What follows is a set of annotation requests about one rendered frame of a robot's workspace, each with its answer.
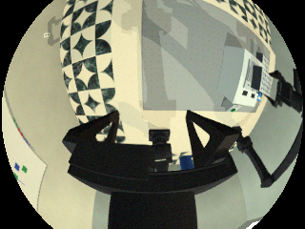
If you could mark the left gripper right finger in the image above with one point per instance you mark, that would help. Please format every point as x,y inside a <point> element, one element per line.
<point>222,138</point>

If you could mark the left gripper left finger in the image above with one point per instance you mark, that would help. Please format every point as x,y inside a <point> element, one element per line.
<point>90,129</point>

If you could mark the white box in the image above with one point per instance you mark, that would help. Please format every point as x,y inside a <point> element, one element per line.
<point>236,77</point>

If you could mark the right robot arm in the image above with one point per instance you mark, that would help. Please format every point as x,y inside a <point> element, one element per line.
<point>283,88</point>

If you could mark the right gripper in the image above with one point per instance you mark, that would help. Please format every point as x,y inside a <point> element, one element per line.
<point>276,74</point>

